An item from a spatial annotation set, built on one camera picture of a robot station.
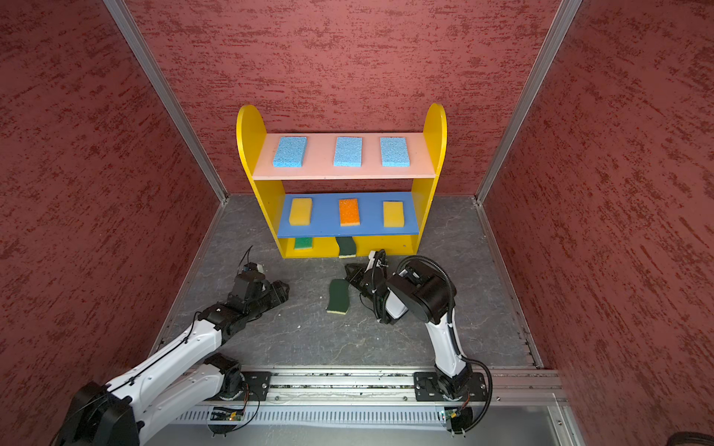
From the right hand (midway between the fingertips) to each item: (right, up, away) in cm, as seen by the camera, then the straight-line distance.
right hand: (343, 268), depth 96 cm
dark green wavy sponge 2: (-1, -9, -5) cm, 10 cm away
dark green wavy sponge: (+1, +7, +4) cm, 8 cm away
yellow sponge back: (+18, +19, -2) cm, 26 cm away
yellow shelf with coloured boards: (+1, +27, +3) cm, 27 cm away
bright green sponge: (-16, +8, +6) cm, 19 cm away
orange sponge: (+2, +20, -2) cm, 20 cm away
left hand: (-19, -7, -10) cm, 23 cm away
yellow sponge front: (-15, +20, 0) cm, 25 cm away
